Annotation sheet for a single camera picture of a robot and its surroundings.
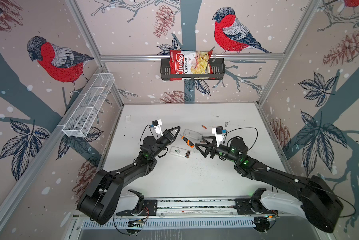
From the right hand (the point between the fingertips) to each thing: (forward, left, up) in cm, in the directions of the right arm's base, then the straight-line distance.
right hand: (196, 145), depth 74 cm
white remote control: (+20, +2, -20) cm, 28 cm away
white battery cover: (+34, +53, -20) cm, 66 cm away
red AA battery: (+27, -6, -21) cm, 34 cm away
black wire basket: (+48, -14, +13) cm, 52 cm away
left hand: (+6, +8, +5) cm, 12 cm away
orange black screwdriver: (+2, +4, -1) cm, 4 cm away
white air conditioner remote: (+6, +10, -19) cm, 22 cm away
